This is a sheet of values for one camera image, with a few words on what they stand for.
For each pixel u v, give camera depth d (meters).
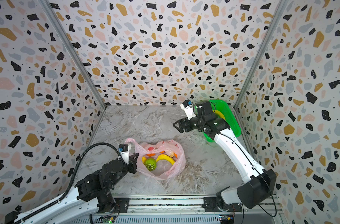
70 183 0.48
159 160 0.90
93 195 0.51
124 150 0.60
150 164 0.82
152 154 0.91
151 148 0.77
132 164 0.63
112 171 0.51
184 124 0.64
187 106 0.65
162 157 0.90
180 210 0.73
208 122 0.55
